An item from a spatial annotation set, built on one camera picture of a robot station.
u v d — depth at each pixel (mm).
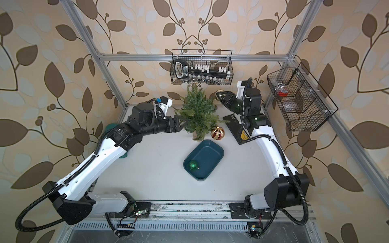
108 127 1023
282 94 819
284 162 426
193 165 849
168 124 570
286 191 397
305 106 733
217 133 754
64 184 388
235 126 1089
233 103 642
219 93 707
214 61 915
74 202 399
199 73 844
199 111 741
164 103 587
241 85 663
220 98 689
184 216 739
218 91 722
